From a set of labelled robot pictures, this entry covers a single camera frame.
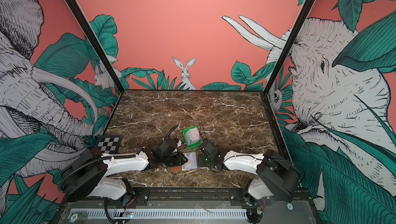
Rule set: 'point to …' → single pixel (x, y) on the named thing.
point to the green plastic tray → (195, 144)
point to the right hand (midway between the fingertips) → (196, 161)
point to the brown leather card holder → (179, 169)
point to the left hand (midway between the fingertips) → (189, 160)
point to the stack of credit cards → (192, 136)
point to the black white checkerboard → (109, 144)
